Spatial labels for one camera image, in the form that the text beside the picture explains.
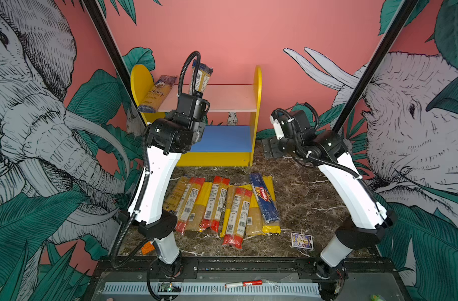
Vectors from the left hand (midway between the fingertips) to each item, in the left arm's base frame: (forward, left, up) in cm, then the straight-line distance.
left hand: (187, 120), depth 64 cm
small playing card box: (-30, -45, -43) cm, 70 cm away
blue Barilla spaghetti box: (-17, -32, -39) cm, 53 cm away
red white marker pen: (-44, -18, -44) cm, 65 cm away
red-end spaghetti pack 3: (-20, -18, -41) cm, 49 cm away
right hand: (-4, -30, -6) cm, 31 cm away
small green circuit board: (-44, +11, -44) cm, 63 cm away
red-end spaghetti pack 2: (-12, -7, -42) cm, 44 cm away
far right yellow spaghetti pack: (-24, -34, -43) cm, 60 cm away
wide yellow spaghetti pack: (-23, -25, -43) cm, 55 cm away
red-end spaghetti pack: (-9, +6, -42) cm, 43 cm away
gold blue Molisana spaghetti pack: (-6, +12, -42) cm, 44 cm away
